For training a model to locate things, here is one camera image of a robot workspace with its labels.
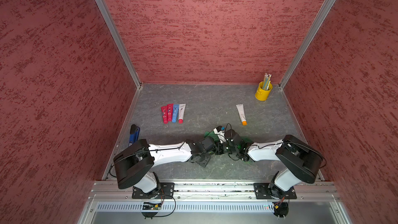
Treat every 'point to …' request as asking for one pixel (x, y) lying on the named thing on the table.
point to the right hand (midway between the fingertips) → (208, 151)
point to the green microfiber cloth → (213, 136)
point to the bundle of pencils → (267, 81)
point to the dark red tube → (164, 112)
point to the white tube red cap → (182, 108)
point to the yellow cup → (261, 94)
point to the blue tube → (175, 108)
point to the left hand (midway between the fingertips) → (202, 161)
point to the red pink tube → (169, 111)
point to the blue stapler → (134, 133)
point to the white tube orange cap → (241, 110)
